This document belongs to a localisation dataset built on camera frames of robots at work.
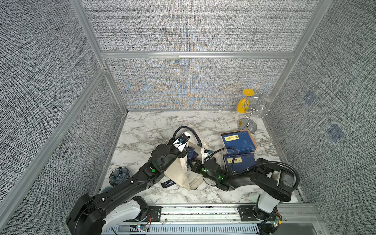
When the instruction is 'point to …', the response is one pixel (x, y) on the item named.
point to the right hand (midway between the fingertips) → (186, 158)
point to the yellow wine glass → (243, 104)
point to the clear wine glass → (262, 108)
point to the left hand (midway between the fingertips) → (191, 134)
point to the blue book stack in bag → (192, 154)
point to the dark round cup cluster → (118, 175)
